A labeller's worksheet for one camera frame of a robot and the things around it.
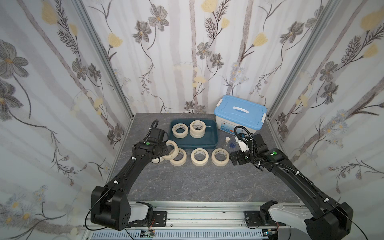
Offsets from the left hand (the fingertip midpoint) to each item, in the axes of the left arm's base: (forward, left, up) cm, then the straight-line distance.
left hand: (164, 149), depth 84 cm
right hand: (-5, -42, +4) cm, 43 cm away
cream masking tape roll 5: (+2, -35, -15) cm, 38 cm away
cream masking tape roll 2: (-10, +2, +6) cm, 12 cm away
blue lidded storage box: (+28, -43, +2) cm, 52 cm away
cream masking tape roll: (-5, -2, 0) cm, 5 cm away
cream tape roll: (+24, -7, -13) cm, 29 cm away
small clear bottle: (+9, -39, -3) cm, 40 cm away
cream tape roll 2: (+18, -20, -9) cm, 28 cm away
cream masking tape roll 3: (-1, -9, -11) cm, 14 cm away
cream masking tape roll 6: (+21, -20, -8) cm, 30 cm away
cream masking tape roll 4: (+2, -21, -14) cm, 25 cm away
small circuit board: (-39, +5, -13) cm, 41 cm away
